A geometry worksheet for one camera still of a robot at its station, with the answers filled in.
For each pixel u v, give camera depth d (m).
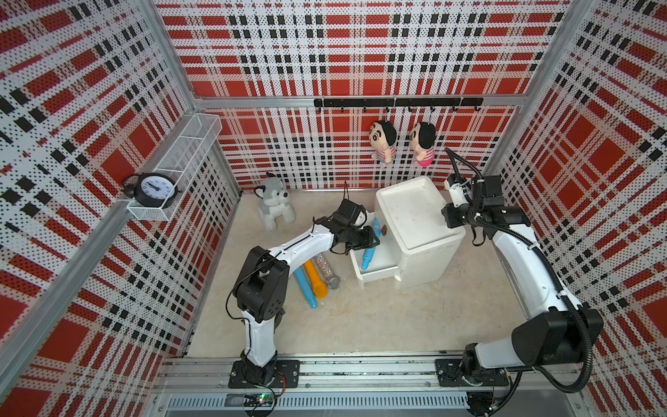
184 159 0.80
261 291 0.49
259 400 0.70
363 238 0.80
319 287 0.87
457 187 0.70
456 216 0.70
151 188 0.64
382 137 0.91
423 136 0.94
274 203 0.99
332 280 0.89
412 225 0.80
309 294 0.88
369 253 0.84
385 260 0.88
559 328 0.41
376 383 0.74
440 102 0.88
